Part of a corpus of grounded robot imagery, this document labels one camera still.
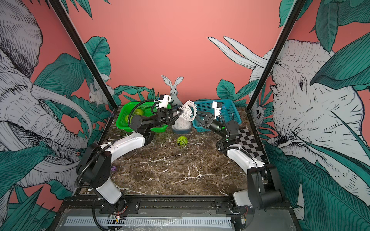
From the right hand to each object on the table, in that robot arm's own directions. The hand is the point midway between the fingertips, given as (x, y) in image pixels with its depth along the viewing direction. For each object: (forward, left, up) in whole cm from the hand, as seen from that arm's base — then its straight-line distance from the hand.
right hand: (192, 115), depth 68 cm
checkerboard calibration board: (+6, -38, -33) cm, 51 cm away
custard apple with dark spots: (+3, +6, -29) cm, 30 cm away
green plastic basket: (+28, +50, -27) cm, 63 cm away
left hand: (-5, +5, +6) cm, 10 cm away
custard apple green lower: (+21, +48, -27) cm, 59 cm away
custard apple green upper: (+27, +41, -27) cm, 56 cm away
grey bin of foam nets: (+16, +7, -29) cm, 34 cm away
